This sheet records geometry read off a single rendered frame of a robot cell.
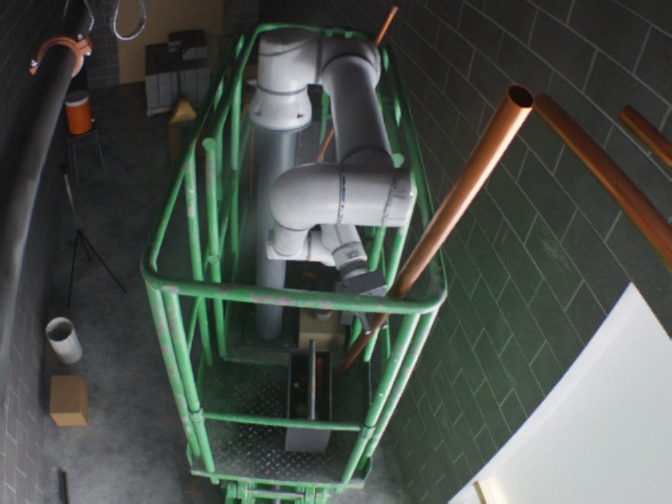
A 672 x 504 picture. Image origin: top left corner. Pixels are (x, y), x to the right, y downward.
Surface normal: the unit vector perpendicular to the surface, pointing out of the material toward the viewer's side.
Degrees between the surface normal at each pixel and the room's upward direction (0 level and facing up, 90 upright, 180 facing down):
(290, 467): 0
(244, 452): 0
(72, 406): 0
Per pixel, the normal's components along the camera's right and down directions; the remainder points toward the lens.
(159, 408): 0.09, -0.72
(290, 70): 0.04, 0.70
